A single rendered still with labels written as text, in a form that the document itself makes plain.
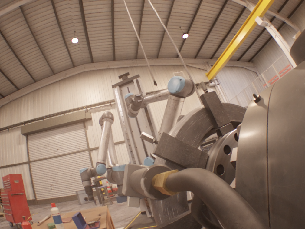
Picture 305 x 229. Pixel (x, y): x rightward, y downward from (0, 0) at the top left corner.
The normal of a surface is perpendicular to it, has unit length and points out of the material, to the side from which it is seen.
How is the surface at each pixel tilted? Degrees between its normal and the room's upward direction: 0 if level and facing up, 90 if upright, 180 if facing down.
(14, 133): 90
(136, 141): 90
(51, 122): 90
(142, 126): 90
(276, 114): 46
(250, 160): 59
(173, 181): 72
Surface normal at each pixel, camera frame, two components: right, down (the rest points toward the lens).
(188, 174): -0.79, -0.59
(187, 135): 0.25, -0.38
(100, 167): 0.55, -0.35
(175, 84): -0.69, -0.12
